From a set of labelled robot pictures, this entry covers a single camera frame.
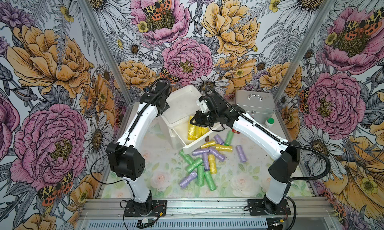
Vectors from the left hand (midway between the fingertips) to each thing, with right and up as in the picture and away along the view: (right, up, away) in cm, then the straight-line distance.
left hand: (159, 112), depth 84 cm
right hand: (+18, -7, -8) cm, 21 cm away
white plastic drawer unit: (+13, +3, +1) cm, 14 cm away
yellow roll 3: (+37, -21, +8) cm, 43 cm away
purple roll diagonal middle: (+34, -26, +5) cm, 43 cm away
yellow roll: (+21, -10, -3) cm, 24 cm away
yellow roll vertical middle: (+30, -30, +3) cm, 42 cm away
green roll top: (+42, -17, +14) cm, 47 cm away
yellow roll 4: (+28, -20, +10) cm, 36 cm away
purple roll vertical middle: (+26, -27, +5) cm, 38 cm away
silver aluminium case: (+62, +5, +16) cm, 65 cm away
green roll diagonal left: (+21, -29, +3) cm, 36 cm away
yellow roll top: (+19, -10, -10) cm, 23 cm away
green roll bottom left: (+23, -34, -1) cm, 41 cm away
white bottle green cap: (+67, -7, +13) cm, 69 cm away
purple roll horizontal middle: (+21, -24, +7) cm, 33 cm away
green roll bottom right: (+28, -36, -3) cm, 46 cm away
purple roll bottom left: (+19, -34, -3) cm, 39 cm away
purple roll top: (+35, -17, +15) cm, 41 cm away
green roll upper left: (+16, -26, +4) cm, 31 cm away
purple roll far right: (+48, -25, +7) cm, 55 cm away
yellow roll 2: (+25, -9, -2) cm, 27 cm away
